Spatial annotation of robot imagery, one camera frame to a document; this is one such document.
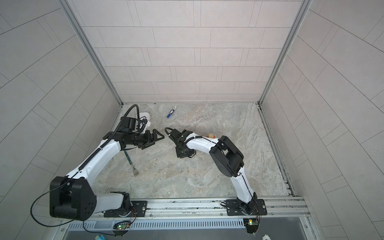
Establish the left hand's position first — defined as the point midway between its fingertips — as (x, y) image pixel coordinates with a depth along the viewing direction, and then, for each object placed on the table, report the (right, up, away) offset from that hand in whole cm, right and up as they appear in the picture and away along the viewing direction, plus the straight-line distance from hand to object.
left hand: (162, 137), depth 79 cm
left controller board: (-14, -36, -15) cm, 42 cm away
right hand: (+9, -14, +11) cm, 20 cm away
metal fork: (-15, -20, +2) cm, 25 cm away
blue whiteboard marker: (0, +14, +30) cm, 33 cm away
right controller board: (+44, -39, -12) cm, 60 cm away
